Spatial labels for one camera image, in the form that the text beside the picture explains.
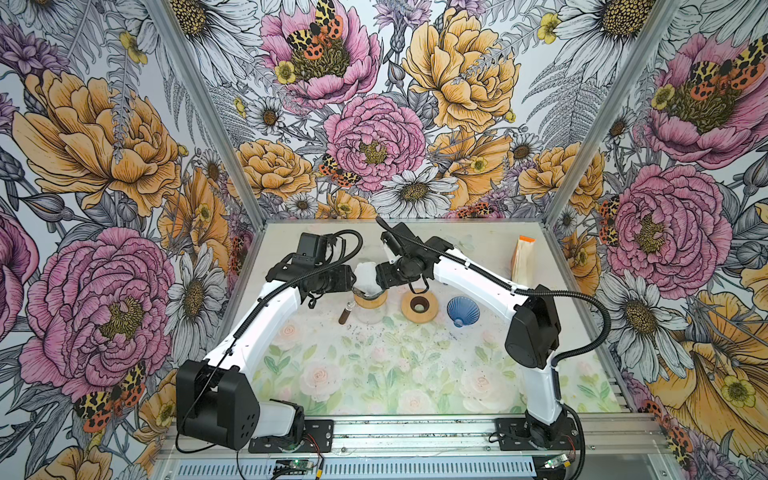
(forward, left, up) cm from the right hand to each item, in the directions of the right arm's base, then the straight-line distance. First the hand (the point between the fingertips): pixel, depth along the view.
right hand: (390, 285), depth 86 cm
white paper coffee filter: (+1, +6, +2) cm, 7 cm away
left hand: (-2, +12, +2) cm, 12 cm away
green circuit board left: (-39, +22, -14) cm, 47 cm away
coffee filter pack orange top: (+12, -43, -8) cm, 45 cm away
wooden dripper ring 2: (-3, -7, -13) cm, 15 cm away
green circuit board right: (-41, -37, -16) cm, 57 cm away
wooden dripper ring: (-4, +6, -3) cm, 8 cm away
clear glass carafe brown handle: (-1, +8, -14) cm, 17 cm away
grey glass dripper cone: (-4, +7, +2) cm, 9 cm away
